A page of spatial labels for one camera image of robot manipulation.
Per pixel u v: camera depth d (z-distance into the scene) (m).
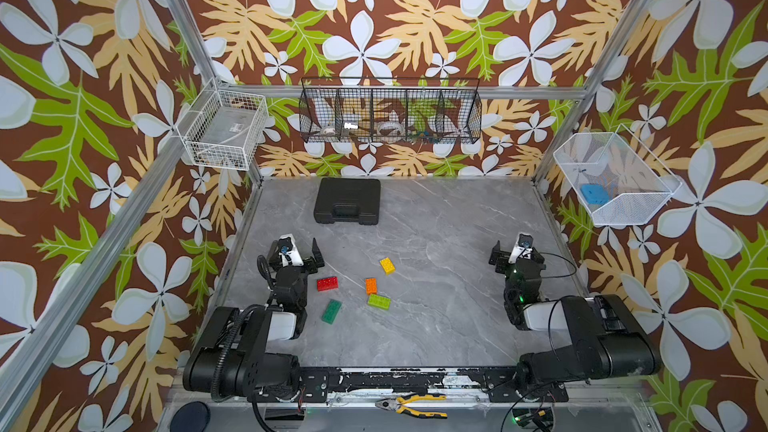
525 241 0.77
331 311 0.85
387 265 0.95
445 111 0.99
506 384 0.73
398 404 0.71
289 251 0.74
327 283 0.91
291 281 0.66
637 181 0.76
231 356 0.41
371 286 0.90
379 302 0.86
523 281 0.68
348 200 1.07
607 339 0.45
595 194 0.80
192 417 0.69
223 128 0.86
